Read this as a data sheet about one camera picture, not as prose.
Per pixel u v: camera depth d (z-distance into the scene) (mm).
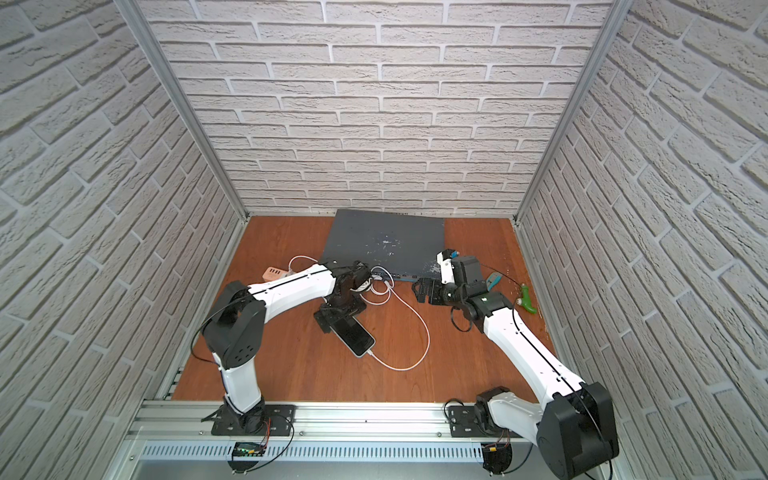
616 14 695
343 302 752
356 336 874
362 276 768
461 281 631
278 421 739
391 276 922
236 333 475
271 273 1001
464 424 726
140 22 711
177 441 1360
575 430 387
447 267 740
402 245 1061
